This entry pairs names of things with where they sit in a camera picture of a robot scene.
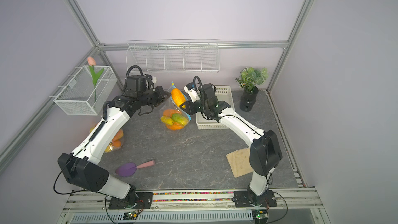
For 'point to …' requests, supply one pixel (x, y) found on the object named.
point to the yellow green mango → (179, 118)
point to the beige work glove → (239, 162)
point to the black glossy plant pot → (247, 100)
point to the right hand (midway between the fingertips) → (181, 104)
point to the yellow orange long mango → (178, 97)
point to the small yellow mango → (167, 120)
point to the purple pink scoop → (128, 169)
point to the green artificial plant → (250, 77)
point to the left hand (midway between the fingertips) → (172, 94)
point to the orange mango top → (169, 112)
